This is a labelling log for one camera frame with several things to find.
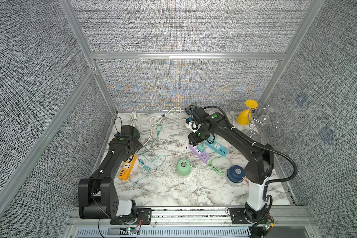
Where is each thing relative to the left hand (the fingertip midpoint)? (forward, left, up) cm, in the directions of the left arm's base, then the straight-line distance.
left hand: (136, 147), depth 87 cm
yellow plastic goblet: (+16, -67, +6) cm, 69 cm away
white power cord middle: (+39, -24, -11) cm, 47 cm away
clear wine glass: (+17, -82, +2) cm, 84 cm away
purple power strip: (-3, -40, -8) cm, 41 cm away
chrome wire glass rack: (+19, -85, -12) cm, 88 cm away
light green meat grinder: (-14, -27, -1) cm, 30 cm away
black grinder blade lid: (+38, -36, -7) cm, 52 cm away
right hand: (+2, -33, +6) cm, 34 cm away
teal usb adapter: (+1, -39, -4) cm, 39 cm away
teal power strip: (+2, -51, -9) cm, 52 cm away
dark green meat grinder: (-3, -2, +18) cm, 18 cm away
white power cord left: (+32, +8, -9) cm, 34 cm away
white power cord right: (+26, -67, -10) cm, 73 cm away
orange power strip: (-9, +6, -9) cm, 14 cm away
